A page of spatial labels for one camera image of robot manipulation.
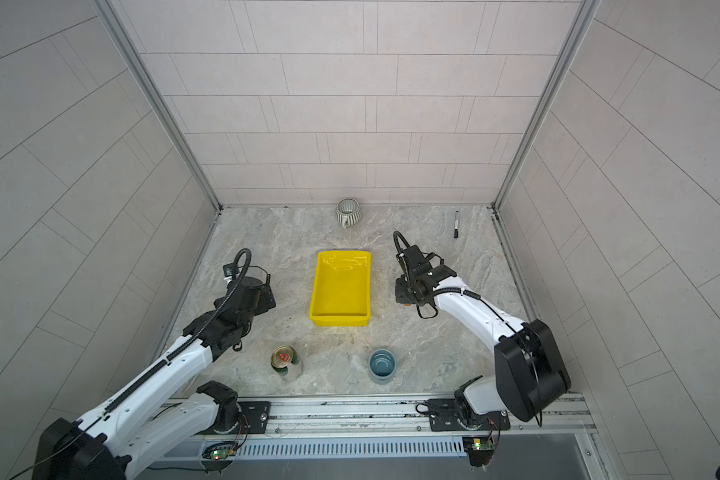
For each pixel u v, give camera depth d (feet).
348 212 3.47
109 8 2.32
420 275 2.06
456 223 3.66
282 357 2.32
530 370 1.34
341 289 3.02
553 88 2.75
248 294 1.99
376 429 2.32
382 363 2.59
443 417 2.32
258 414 2.33
